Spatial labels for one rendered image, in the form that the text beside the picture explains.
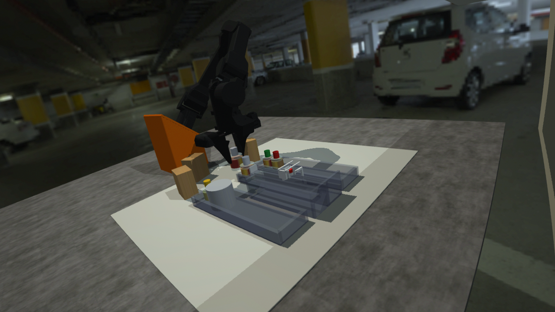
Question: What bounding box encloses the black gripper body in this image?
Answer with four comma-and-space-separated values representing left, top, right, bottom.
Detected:
194, 106, 238, 148

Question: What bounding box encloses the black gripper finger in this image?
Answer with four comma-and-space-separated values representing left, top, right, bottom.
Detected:
214, 140, 232, 164
232, 133, 251, 156

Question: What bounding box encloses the grey cylinder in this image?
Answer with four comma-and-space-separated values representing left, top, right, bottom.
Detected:
205, 179, 237, 210

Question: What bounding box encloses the glass jar with red tomato label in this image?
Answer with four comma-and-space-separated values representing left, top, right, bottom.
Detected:
240, 156, 254, 176
230, 147, 243, 171

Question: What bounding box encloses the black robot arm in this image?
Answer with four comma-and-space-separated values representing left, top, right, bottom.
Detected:
176, 20, 258, 137

